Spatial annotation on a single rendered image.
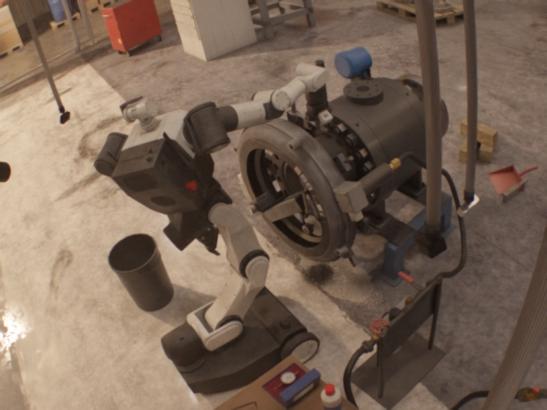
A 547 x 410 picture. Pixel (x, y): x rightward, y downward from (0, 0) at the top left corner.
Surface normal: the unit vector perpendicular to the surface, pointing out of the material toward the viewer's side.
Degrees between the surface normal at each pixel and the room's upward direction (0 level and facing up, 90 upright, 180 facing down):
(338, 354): 0
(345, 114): 12
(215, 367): 0
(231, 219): 90
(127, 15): 90
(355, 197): 68
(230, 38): 90
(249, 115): 75
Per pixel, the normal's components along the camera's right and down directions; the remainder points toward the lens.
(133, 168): -0.44, -0.59
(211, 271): -0.19, -0.76
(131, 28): 0.66, 0.37
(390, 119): 0.24, -0.32
